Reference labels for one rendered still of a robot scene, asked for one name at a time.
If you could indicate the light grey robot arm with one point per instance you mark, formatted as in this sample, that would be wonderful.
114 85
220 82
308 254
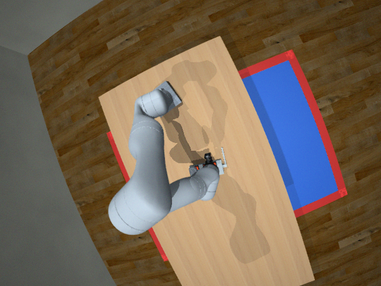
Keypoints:
147 198

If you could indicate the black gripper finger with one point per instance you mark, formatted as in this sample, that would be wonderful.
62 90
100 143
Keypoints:
208 158

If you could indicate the white power strip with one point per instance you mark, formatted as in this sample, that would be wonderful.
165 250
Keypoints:
218 163

